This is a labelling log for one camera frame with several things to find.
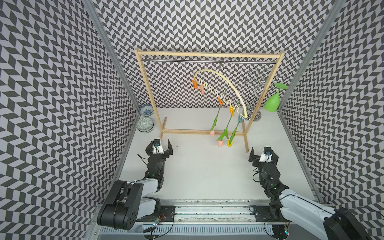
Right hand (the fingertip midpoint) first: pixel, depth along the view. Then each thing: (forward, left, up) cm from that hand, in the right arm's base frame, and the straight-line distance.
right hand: (261, 150), depth 83 cm
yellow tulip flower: (+4, +18, +3) cm, 18 cm away
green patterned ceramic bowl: (+25, +74, -7) cm, 78 cm away
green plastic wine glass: (+24, -9, +14) cm, 29 cm away
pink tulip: (+6, +22, 0) cm, 23 cm away
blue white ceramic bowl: (+41, +77, -8) cm, 87 cm away
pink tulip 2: (+13, +27, +1) cm, 30 cm away
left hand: (+6, +57, +1) cm, 58 cm away
